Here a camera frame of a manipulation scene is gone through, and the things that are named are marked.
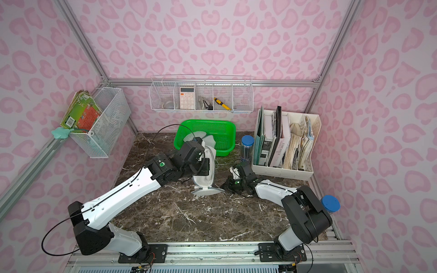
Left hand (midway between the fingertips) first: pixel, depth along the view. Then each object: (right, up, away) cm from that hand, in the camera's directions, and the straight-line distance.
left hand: (210, 162), depth 72 cm
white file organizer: (+53, -7, +26) cm, 59 cm away
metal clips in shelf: (-7, +31, +28) cm, 42 cm away
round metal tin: (-25, +29, +22) cm, 44 cm away
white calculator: (-15, +33, +23) cm, 43 cm away
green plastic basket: (+5, +16, +44) cm, 47 cm away
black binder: (+32, +15, +8) cm, 36 cm away
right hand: (+4, -14, +14) cm, 20 cm away
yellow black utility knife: (+3, +32, +26) cm, 41 cm away
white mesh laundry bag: (-4, -10, +6) cm, 13 cm away
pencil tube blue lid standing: (+18, +5, +19) cm, 26 cm away
